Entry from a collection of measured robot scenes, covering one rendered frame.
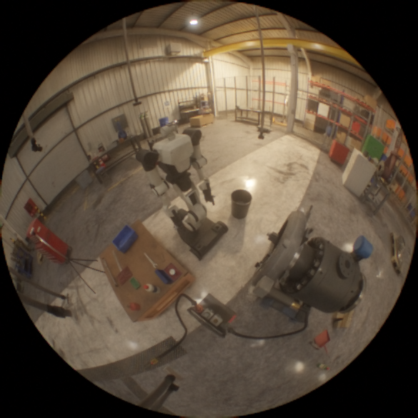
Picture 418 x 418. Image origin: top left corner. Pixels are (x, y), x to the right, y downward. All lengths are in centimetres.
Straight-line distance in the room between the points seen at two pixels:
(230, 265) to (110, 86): 893
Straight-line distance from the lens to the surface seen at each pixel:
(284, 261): 84
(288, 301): 93
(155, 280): 132
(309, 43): 857
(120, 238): 171
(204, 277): 166
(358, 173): 460
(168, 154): 88
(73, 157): 843
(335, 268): 112
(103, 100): 834
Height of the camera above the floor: 163
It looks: 50 degrees down
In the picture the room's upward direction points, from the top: 8 degrees counter-clockwise
